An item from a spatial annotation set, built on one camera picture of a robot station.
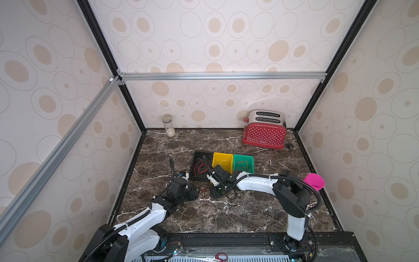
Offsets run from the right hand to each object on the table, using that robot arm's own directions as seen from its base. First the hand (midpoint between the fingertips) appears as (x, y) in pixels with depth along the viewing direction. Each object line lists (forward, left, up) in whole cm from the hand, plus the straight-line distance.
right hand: (217, 191), depth 90 cm
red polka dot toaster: (+35, -28, +16) cm, 48 cm away
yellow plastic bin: (+20, 0, +4) cm, 21 cm away
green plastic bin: (+15, -15, +6) cm, 23 cm away
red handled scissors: (-30, -1, 0) cm, 30 cm away
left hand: (-1, +8, +6) cm, 10 cm away
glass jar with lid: (+40, +34, +13) cm, 54 cm away
